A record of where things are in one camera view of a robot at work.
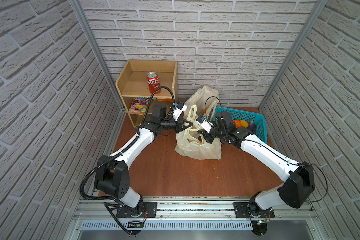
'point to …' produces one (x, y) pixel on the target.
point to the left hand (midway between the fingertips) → (192, 122)
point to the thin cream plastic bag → (190, 143)
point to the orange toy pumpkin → (238, 123)
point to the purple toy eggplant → (251, 125)
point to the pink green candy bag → (139, 105)
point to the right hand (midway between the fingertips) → (200, 128)
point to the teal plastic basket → (259, 119)
